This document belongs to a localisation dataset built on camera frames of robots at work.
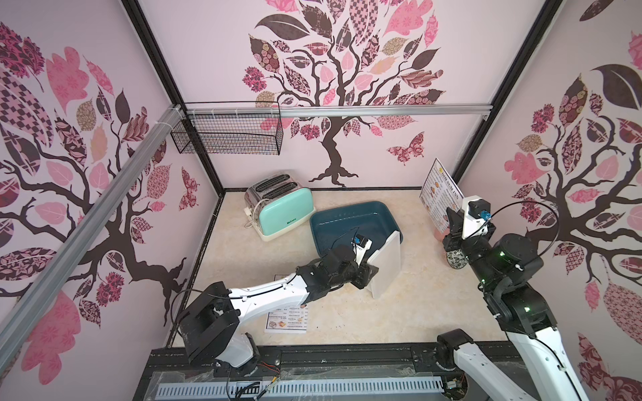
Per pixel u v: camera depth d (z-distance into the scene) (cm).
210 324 42
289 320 81
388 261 84
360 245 67
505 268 43
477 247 50
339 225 109
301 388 70
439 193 63
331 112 94
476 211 47
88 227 54
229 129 95
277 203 92
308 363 75
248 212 94
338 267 59
